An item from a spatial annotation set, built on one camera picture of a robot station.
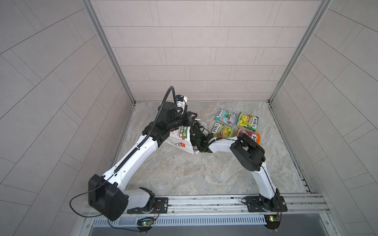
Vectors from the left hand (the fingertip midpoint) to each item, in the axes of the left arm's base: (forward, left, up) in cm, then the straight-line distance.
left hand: (201, 113), depth 70 cm
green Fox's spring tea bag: (+8, -15, -27) cm, 32 cm away
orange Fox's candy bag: (+3, -36, -28) cm, 46 cm away
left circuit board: (-41, +24, -26) cm, 54 cm away
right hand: (+3, +13, -28) cm, 31 cm away
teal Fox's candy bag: (+20, -19, -29) cm, 40 cm away
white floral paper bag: (-6, +11, -14) cm, 19 cm away
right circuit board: (-40, -34, -30) cm, 61 cm away
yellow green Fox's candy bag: (+16, -34, -28) cm, 47 cm away
